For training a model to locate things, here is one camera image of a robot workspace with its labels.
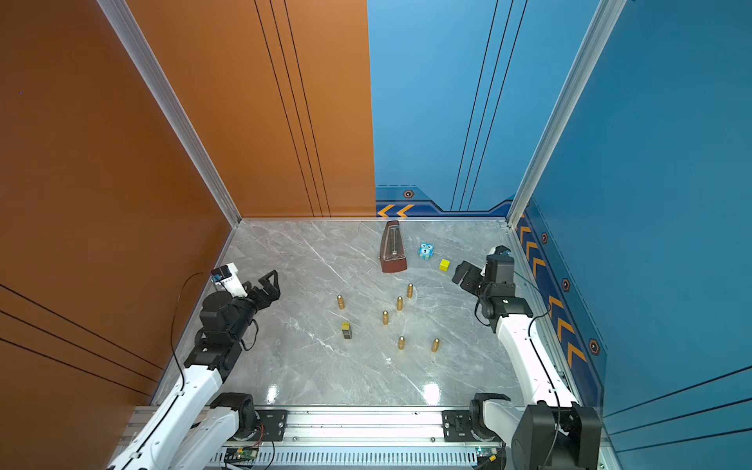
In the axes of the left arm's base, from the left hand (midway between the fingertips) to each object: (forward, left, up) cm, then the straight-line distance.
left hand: (266, 274), depth 80 cm
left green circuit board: (-39, +1, -22) cm, 44 cm away
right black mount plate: (-33, -51, -18) cm, 64 cm away
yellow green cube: (+17, -54, -17) cm, 59 cm away
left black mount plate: (-33, -5, -20) cm, 38 cm away
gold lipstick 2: (0, -37, -16) cm, 41 cm away
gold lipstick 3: (-4, -33, -17) cm, 37 cm away
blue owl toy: (+24, -48, -19) cm, 56 cm away
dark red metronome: (+17, -35, -14) cm, 42 cm away
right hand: (+4, -57, -3) cm, 57 cm away
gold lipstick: (+5, -41, -16) cm, 44 cm away
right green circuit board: (-37, -59, -23) cm, 73 cm away
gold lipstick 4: (-13, -38, -16) cm, 43 cm away
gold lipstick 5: (-13, -48, -16) cm, 52 cm away
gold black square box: (-9, -21, -14) cm, 27 cm away
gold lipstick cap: (+1, -18, -15) cm, 24 cm away
